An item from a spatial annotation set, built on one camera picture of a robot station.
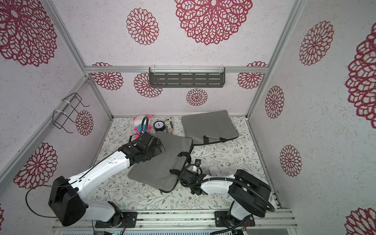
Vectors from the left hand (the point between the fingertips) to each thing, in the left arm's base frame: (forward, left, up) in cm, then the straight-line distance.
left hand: (158, 150), depth 83 cm
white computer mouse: (-6, -33, -15) cm, 37 cm away
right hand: (-8, -19, -15) cm, 26 cm away
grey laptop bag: (-8, -1, -12) cm, 15 cm away
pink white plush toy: (+5, +6, +18) cm, 20 cm away
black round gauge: (+29, +5, -13) cm, 32 cm away
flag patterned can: (+28, -3, -13) cm, 31 cm away
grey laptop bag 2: (+29, -33, -17) cm, 48 cm away
